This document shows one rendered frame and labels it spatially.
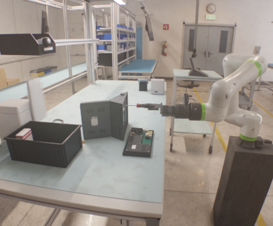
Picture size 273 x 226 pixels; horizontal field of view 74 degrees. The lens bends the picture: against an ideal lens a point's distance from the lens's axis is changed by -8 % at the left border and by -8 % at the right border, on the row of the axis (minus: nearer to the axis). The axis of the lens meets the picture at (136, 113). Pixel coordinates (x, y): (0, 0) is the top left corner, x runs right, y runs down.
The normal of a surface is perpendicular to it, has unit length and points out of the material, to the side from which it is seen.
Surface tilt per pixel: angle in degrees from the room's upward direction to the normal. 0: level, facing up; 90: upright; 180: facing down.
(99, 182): 0
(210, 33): 90
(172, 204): 0
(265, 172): 90
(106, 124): 90
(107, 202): 0
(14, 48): 90
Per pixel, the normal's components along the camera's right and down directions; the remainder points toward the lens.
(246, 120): -0.79, 0.18
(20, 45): -0.15, 0.36
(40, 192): 0.00, -0.93
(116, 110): -0.58, 0.29
